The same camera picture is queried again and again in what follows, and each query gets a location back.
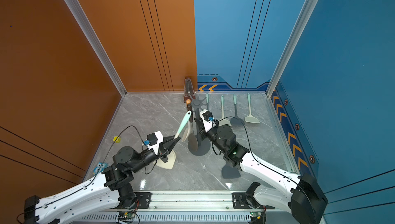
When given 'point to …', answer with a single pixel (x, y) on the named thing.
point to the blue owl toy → (100, 168)
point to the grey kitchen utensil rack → (203, 145)
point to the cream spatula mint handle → (250, 118)
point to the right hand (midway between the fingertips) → (198, 117)
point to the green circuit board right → (253, 214)
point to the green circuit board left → (126, 215)
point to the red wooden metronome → (189, 91)
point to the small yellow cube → (118, 140)
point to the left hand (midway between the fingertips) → (177, 135)
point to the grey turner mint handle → (236, 120)
